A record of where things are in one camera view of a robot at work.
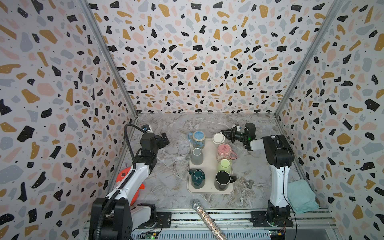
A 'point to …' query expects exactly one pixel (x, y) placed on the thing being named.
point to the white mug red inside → (218, 138)
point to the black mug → (222, 179)
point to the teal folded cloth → (301, 198)
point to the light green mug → (224, 164)
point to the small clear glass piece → (249, 183)
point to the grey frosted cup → (197, 157)
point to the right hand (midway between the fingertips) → (222, 131)
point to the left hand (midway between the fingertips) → (159, 135)
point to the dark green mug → (197, 178)
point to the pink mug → (224, 152)
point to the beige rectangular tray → (209, 167)
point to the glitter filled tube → (208, 220)
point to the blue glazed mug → (198, 138)
